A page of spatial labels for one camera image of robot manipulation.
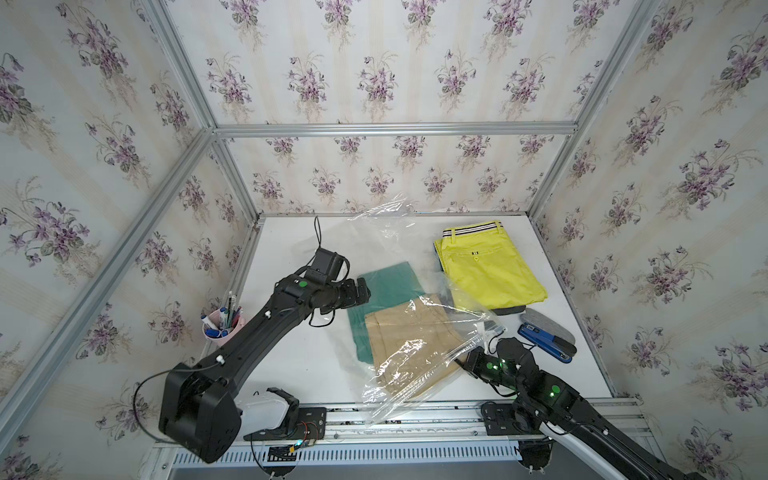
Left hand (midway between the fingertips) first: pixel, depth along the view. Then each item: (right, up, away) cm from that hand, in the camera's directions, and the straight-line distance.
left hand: (359, 298), depth 80 cm
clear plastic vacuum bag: (+8, +18, +21) cm, 29 cm away
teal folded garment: (+8, +2, +6) cm, 10 cm away
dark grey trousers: (+43, -4, +5) cm, 43 cm away
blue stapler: (+55, -14, +4) cm, 57 cm away
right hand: (+26, -15, -2) cm, 30 cm away
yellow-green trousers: (+38, +7, +11) cm, 40 cm away
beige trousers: (+15, -11, -6) cm, 19 cm away
